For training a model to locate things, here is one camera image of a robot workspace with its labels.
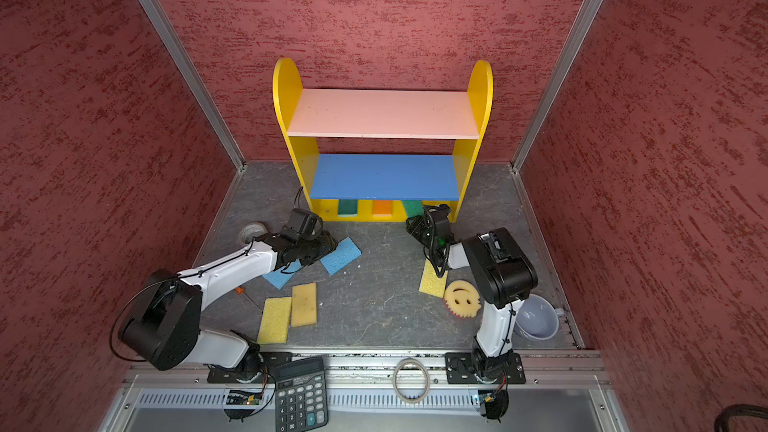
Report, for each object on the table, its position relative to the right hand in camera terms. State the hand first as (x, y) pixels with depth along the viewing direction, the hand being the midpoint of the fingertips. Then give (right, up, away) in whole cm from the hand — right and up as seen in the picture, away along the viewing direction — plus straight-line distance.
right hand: (407, 228), depth 99 cm
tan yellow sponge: (-30, -20, -16) cm, 40 cm away
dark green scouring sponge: (-21, +7, +4) cm, 23 cm away
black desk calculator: (-26, -36, -31) cm, 55 cm away
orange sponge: (-9, +6, +6) cm, 12 cm away
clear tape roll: (-53, 0, 0) cm, 53 cm away
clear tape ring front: (+3, -32, -26) cm, 41 cm away
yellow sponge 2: (+6, -15, -11) cm, 20 cm away
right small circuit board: (+18, -39, -27) cm, 51 cm away
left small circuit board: (-44, -39, -27) cm, 65 cm away
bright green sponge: (+2, +7, +4) cm, 8 cm away
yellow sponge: (-38, -23, -18) cm, 48 cm away
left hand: (-23, -6, -10) cm, 26 cm away
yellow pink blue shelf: (-13, +27, +18) cm, 35 cm away
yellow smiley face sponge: (+15, -18, -16) cm, 29 cm away
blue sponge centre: (-20, -8, -5) cm, 22 cm away
